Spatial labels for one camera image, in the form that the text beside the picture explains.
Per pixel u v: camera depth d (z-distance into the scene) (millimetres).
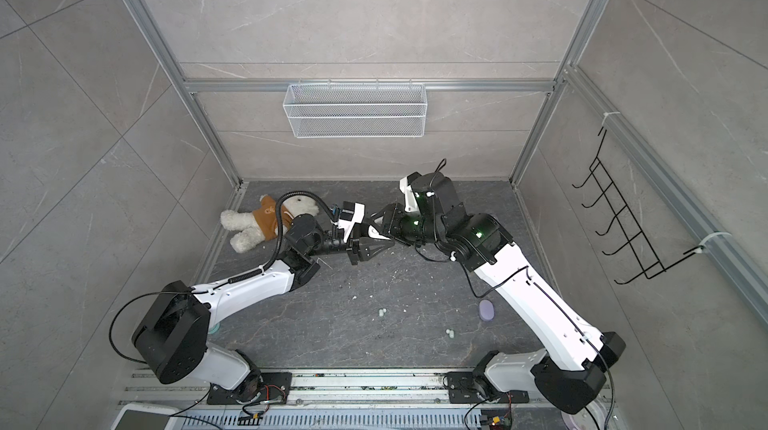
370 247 639
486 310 857
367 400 729
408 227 536
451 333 817
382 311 855
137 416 674
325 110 1004
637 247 637
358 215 590
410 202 570
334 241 634
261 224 957
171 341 428
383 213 613
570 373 395
